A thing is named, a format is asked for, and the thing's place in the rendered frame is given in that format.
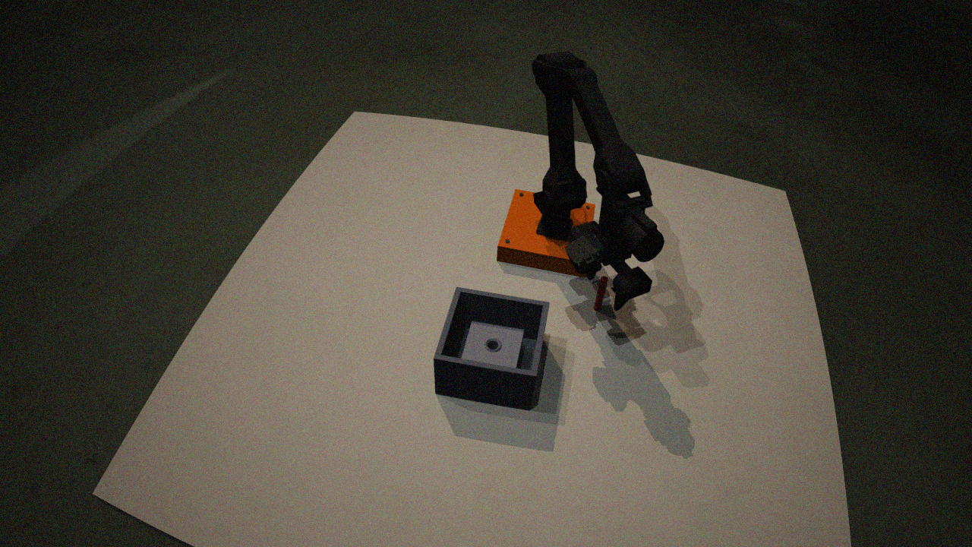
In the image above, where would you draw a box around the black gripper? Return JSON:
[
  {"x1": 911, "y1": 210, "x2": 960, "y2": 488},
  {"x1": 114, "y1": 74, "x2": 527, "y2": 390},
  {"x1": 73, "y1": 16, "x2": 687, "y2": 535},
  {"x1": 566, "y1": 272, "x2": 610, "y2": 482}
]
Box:
[{"x1": 569, "y1": 221, "x2": 652, "y2": 311}]

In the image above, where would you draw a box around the dark red peg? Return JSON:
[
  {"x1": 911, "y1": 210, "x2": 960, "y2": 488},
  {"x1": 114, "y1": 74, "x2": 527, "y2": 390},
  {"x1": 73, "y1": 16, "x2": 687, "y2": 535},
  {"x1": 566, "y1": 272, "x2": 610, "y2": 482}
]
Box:
[{"x1": 593, "y1": 277, "x2": 608, "y2": 311}]

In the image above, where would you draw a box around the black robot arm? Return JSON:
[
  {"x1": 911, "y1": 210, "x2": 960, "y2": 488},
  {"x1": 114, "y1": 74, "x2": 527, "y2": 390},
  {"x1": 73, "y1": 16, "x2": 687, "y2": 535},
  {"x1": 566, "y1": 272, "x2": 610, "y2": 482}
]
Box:
[{"x1": 532, "y1": 51, "x2": 664, "y2": 276}]

